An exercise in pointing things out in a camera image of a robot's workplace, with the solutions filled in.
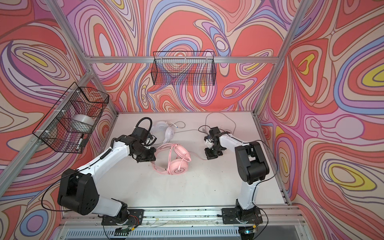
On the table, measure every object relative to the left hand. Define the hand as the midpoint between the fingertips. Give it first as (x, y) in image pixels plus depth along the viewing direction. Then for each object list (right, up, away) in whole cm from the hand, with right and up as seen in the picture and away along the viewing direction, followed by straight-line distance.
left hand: (157, 157), depth 84 cm
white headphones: (0, +14, +17) cm, 22 cm away
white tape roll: (-33, +19, -14) cm, 40 cm away
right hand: (+31, -4, +9) cm, 33 cm away
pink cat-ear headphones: (+13, +1, -10) cm, 17 cm away
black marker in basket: (-35, +10, -12) cm, 38 cm away
